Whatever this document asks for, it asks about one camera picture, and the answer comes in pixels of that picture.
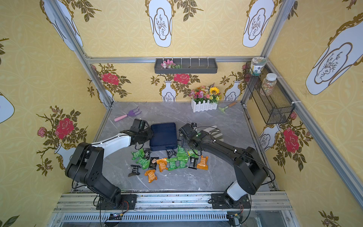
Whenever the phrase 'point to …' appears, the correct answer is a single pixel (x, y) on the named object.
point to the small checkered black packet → (147, 152)
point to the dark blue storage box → (164, 137)
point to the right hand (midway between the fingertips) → (190, 141)
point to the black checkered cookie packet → (134, 170)
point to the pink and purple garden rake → (131, 113)
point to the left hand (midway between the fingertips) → (147, 133)
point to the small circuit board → (115, 216)
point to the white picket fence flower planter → (204, 98)
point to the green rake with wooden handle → (222, 109)
